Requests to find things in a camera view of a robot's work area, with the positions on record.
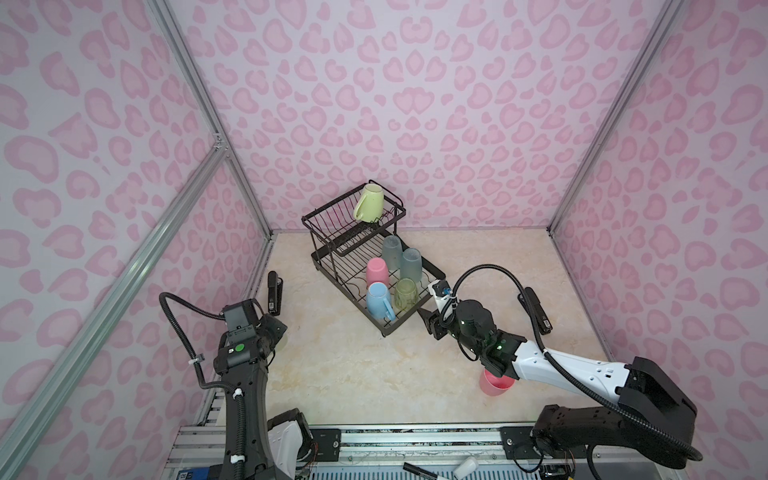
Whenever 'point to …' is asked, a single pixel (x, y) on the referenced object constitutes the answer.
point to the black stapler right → (543, 321)
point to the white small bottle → (467, 468)
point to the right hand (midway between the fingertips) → (427, 301)
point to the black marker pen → (419, 470)
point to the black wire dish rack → (357, 250)
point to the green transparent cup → (406, 293)
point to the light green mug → (371, 204)
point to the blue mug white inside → (379, 302)
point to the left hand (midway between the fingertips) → (274, 322)
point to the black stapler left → (275, 292)
